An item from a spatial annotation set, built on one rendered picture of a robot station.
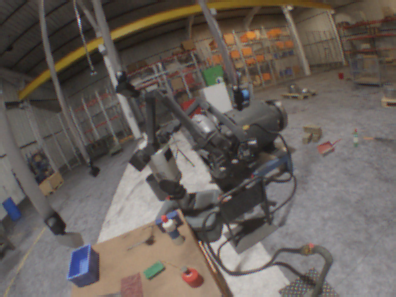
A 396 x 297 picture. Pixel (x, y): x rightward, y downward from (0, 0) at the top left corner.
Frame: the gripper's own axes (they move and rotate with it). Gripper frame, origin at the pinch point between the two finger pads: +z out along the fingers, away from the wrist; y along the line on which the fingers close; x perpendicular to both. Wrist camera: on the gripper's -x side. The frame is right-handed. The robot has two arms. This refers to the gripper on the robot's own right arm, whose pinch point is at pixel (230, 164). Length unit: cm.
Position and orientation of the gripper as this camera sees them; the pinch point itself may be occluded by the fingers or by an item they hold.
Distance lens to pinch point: 112.9
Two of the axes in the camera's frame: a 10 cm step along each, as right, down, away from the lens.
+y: 2.1, -4.0, 8.9
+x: -6.2, 6.5, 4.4
